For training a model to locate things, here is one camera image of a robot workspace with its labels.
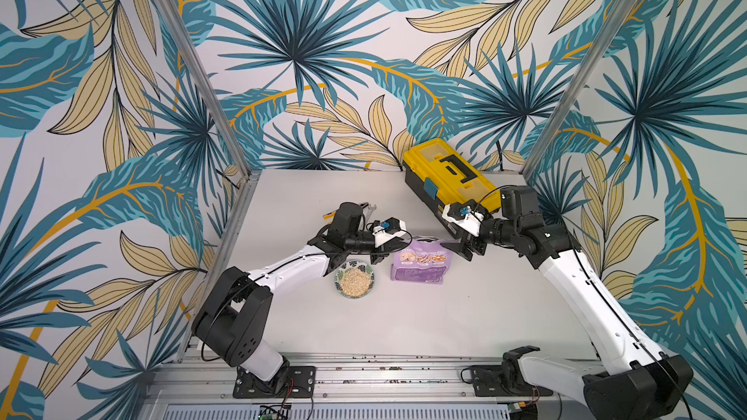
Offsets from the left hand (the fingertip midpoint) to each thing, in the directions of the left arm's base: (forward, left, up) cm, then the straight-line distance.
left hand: (404, 243), depth 79 cm
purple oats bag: (-3, -6, -4) cm, 7 cm away
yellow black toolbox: (+26, -13, 0) cm, 29 cm away
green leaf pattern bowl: (-4, +14, -14) cm, 20 cm away
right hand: (0, -7, +7) cm, 10 cm away
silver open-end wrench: (+26, +10, -19) cm, 33 cm away
